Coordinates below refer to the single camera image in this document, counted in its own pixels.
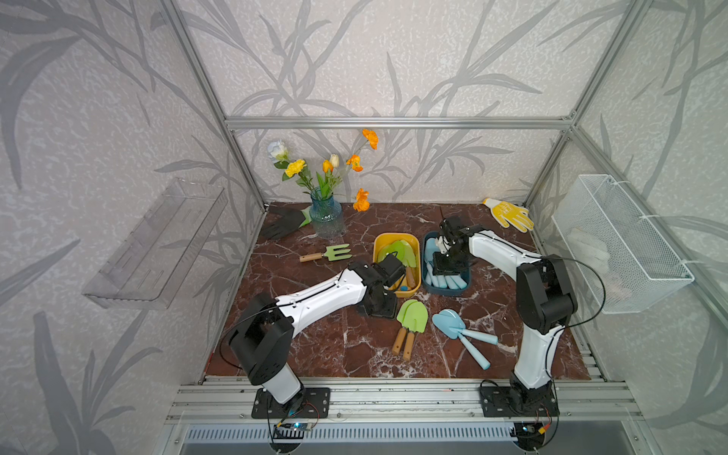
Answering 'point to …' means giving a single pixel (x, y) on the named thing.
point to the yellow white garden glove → (508, 214)
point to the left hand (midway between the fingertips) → (388, 317)
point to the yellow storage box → (407, 246)
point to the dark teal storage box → (438, 291)
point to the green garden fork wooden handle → (330, 253)
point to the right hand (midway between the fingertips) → (436, 270)
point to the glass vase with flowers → (326, 210)
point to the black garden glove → (281, 222)
